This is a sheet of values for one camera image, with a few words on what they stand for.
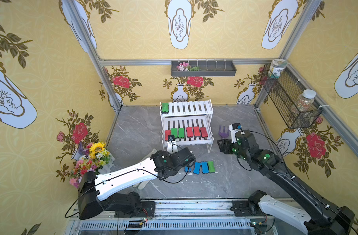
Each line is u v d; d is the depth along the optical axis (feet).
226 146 2.17
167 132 2.88
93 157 2.45
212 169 2.84
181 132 2.94
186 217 2.39
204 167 2.86
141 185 2.68
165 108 2.64
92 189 1.31
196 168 2.88
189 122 3.11
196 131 2.90
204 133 2.85
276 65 2.79
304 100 2.14
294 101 2.25
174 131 2.90
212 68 3.03
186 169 2.85
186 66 2.89
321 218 1.28
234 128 2.16
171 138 2.09
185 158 1.75
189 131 2.92
